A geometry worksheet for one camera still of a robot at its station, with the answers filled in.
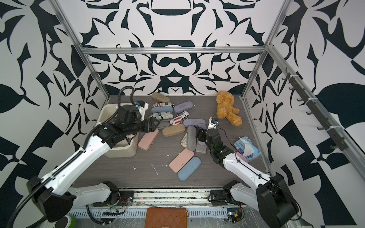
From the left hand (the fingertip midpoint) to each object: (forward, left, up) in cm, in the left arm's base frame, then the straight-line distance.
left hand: (155, 119), depth 74 cm
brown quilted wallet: (-40, -5, -23) cm, 46 cm away
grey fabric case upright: (-1, -20, -19) cm, 28 cm away
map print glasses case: (-1, -15, -23) cm, 27 cm away
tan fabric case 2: (+7, -9, -22) cm, 25 cm away
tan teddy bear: (+28, -47, -17) cm, 58 cm away
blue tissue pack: (-9, -49, -16) cm, 52 cm away
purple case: (+28, -16, -22) cm, 39 cm away
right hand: (+2, -26, -11) cm, 28 cm away
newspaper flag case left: (+16, -1, -18) cm, 25 cm away
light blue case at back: (+25, -2, -21) cm, 32 cm away
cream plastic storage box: (-12, +16, -8) cm, 22 cm away
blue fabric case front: (-18, -17, -24) cm, 34 cm away
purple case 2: (+8, -28, -21) cm, 36 cm away
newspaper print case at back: (+31, -1, -22) cm, 38 cm away
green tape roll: (-40, +37, -22) cm, 59 cm away
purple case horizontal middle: (+13, -25, -23) cm, 37 cm away
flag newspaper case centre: (+17, -13, -21) cm, 30 cm away
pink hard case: (+2, +8, -24) cm, 25 cm away
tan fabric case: (+38, +2, -22) cm, 44 cm away
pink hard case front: (-14, -11, -24) cm, 30 cm away
